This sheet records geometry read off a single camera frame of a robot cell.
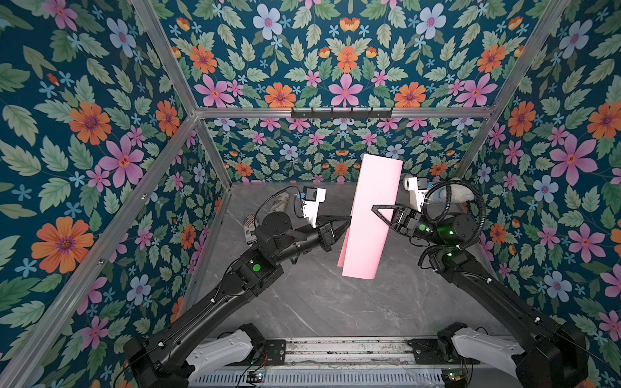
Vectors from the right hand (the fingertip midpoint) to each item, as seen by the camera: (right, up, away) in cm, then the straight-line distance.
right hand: (375, 211), depth 56 cm
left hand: (-5, -3, -1) cm, 6 cm away
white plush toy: (+47, +7, +48) cm, 67 cm away
